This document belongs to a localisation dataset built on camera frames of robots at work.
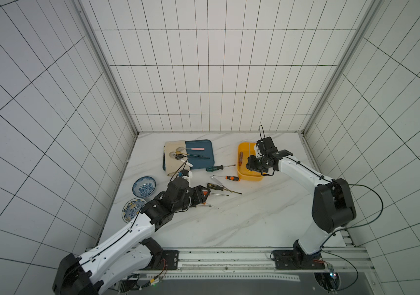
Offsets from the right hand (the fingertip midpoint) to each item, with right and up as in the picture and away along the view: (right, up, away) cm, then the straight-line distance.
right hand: (242, 165), depth 91 cm
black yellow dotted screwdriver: (-12, -12, +2) cm, 17 cm away
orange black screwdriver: (-18, -10, -17) cm, 27 cm away
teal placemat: (-22, 0, +13) cm, 26 cm away
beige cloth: (-38, -1, +12) cm, 40 cm away
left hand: (-19, -11, -15) cm, 27 cm away
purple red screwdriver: (+2, +2, +14) cm, 14 cm away
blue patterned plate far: (-51, -12, +2) cm, 52 cm away
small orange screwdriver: (-3, -7, +4) cm, 9 cm away
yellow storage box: (+5, +7, +20) cm, 21 cm away
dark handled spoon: (-38, +5, +15) cm, 41 cm away
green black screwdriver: (-14, -2, +9) cm, 16 cm away
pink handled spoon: (-27, +8, +19) cm, 34 cm away
